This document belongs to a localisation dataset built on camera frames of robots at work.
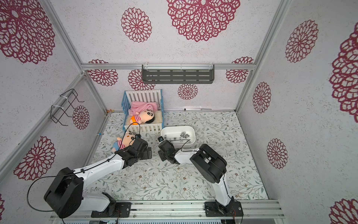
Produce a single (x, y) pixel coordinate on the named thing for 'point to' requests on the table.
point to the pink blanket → (139, 106)
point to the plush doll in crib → (146, 116)
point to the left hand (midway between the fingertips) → (143, 151)
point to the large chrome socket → (184, 135)
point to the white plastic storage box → (182, 136)
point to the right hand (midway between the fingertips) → (166, 150)
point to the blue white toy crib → (147, 95)
